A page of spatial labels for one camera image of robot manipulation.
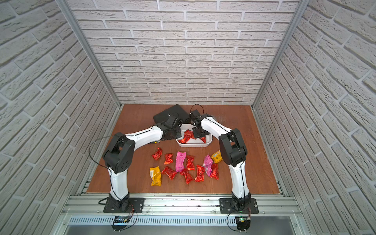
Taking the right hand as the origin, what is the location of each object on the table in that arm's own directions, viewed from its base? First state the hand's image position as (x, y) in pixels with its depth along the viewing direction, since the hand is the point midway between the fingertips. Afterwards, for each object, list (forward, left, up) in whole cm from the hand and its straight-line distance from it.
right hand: (202, 134), depth 98 cm
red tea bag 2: (-26, +4, -2) cm, 26 cm away
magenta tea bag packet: (-17, +15, +2) cm, 23 cm away
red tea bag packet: (-25, +21, 0) cm, 33 cm away
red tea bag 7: (-3, +12, -1) cm, 12 cm away
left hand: (+1, +14, +2) cm, 14 cm away
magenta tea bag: (-21, -1, -1) cm, 21 cm away
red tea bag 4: (-16, +22, 0) cm, 28 cm away
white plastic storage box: (-4, +7, -3) cm, 9 cm away
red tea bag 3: (-12, +30, -2) cm, 32 cm away
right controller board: (-50, -15, -5) cm, 53 cm away
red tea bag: (-28, +11, -1) cm, 30 cm away
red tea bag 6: (-25, -5, -1) cm, 26 cm away
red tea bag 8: (+2, +8, -1) cm, 9 cm away
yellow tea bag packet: (-26, +29, +2) cm, 39 cm away
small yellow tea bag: (-17, -7, -1) cm, 19 cm away
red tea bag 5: (-19, +9, -1) cm, 21 cm away
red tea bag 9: (-4, 0, 0) cm, 4 cm away
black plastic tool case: (+28, +19, -2) cm, 34 cm away
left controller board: (-45, +46, -6) cm, 65 cm away
